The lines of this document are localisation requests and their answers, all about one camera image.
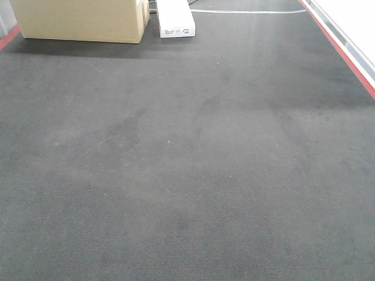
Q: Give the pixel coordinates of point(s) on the long flat white box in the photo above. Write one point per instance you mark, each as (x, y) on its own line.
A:
(175, 20)

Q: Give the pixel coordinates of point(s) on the large open cardboard box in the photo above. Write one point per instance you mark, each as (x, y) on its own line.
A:
(82, 20)

